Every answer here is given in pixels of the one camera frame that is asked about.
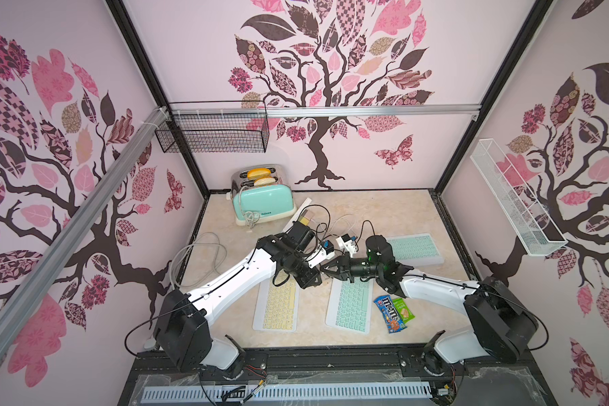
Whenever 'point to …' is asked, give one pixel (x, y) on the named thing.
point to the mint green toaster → (261, 193)
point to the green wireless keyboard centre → (350, 304)
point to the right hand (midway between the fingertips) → (320, 273)
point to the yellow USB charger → (304, 221)
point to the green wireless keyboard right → (415, 249)
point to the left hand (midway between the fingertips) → (312, 282)
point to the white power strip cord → (205, 238)
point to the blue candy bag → (390, 314)
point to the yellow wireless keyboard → (277, 307)
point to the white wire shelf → (534, 230)
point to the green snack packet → (404, 313)
